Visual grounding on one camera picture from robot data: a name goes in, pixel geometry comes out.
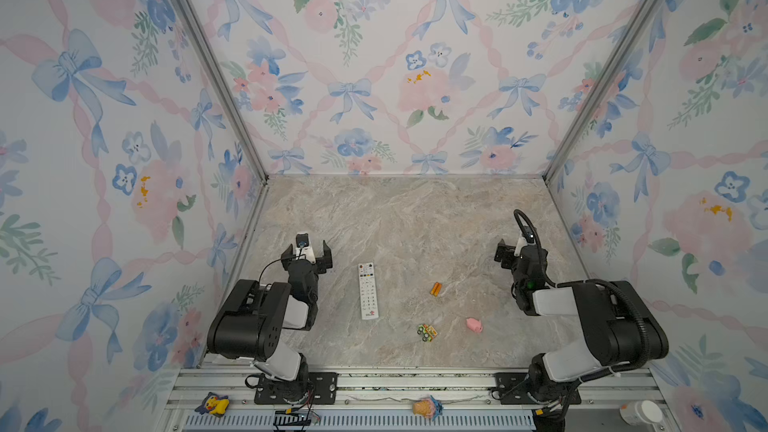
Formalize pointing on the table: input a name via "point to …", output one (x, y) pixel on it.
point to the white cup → (640, 412)
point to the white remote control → (368, 291)
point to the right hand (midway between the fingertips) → (518, 241)
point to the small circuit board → (292, 419)
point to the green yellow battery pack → (428, 332)
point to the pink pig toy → (474, 324)
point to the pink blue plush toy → (430, 408)
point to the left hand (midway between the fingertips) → (309, 241)
